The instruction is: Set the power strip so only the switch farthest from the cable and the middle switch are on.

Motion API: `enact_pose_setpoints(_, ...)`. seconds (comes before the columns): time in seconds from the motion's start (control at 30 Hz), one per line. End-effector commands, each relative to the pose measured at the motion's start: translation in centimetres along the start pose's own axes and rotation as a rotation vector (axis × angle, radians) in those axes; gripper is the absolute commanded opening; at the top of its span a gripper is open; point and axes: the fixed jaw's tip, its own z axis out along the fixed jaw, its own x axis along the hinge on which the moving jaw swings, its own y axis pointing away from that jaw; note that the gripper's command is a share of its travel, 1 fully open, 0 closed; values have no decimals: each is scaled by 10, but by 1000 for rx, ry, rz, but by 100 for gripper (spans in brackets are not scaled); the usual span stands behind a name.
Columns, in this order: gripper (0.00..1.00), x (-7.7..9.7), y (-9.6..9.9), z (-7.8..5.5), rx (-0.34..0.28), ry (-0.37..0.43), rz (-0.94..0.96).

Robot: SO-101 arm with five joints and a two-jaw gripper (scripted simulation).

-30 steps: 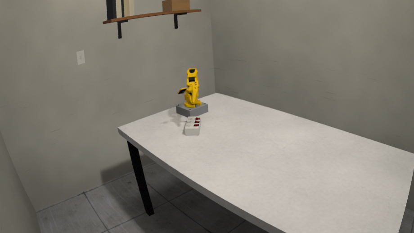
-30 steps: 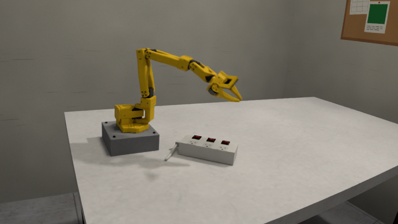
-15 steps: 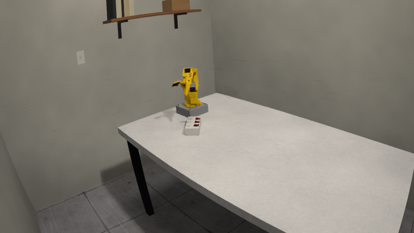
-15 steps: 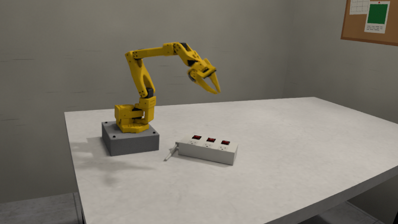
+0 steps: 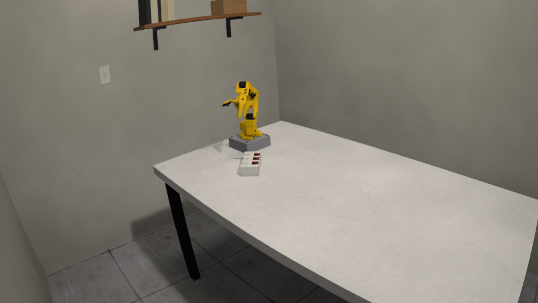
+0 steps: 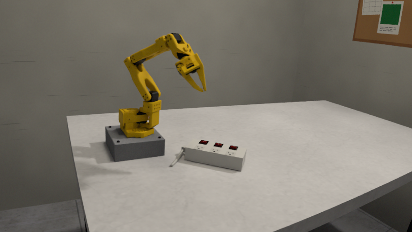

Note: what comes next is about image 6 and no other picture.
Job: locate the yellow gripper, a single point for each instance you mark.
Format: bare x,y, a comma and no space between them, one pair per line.
191,64

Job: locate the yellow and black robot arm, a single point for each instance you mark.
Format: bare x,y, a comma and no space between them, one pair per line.
135,120

